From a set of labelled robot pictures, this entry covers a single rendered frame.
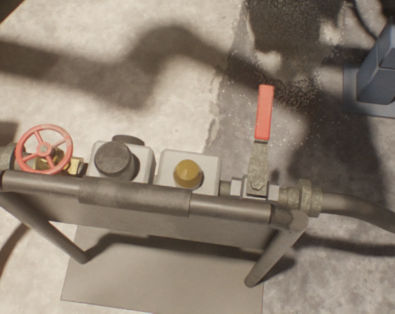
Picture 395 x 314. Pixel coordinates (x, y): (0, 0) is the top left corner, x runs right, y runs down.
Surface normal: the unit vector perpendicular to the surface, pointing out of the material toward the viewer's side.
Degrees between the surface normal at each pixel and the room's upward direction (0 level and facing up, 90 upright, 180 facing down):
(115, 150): 0
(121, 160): 0
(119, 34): 0
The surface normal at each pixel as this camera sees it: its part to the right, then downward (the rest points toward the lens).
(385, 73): -0.14, 0.91
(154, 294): 0.00, -0.38
